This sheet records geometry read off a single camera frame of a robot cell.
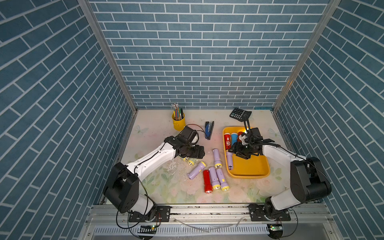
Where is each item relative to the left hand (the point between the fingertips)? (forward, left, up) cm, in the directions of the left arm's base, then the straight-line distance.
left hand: (202, 154), depth 82 cm
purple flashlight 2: (-15, -12, -8) cm, 21 cm away
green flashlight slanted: (0, +6, -9) cm, 11 cm away
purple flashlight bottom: (+2, -17, -8) cm, 19 cm away
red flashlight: (+21, -26, -8) cm, 35 cm away
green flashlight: (+3, +10, -10) cm, 14 cm away
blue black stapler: (+25, -6, -9) cm, 28 cm away
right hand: (+5, -19, -6) cm, 21 cm away
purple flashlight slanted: (-5, +3, -10) cm, 11 cm away
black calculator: (+39, -31, -9) cm, 51 cm away
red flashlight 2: (-11, -3, -10) cm, 15 cm away
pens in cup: (+32, +17, 0) cm, 36 cm away
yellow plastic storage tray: (-3, -33, -10) cm, 35 cm away
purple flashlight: (-1, -10, -9) cm, 13 cm away
